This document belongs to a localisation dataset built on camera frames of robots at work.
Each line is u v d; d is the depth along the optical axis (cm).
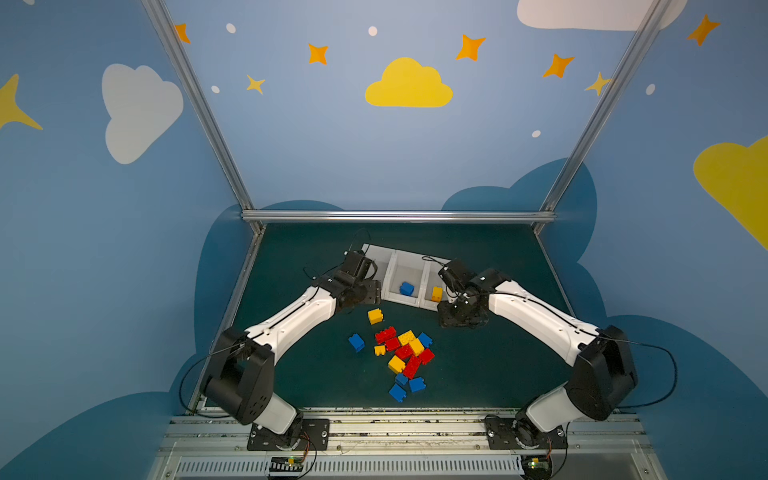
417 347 88
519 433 68
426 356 87
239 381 43
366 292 78
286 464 73
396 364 84
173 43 73
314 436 74
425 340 90
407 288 101
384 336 91
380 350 88
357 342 88
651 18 70
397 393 80
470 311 70
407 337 91
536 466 73
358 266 67
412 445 73
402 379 82
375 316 94
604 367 43
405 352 87
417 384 82
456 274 67
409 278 102
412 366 84
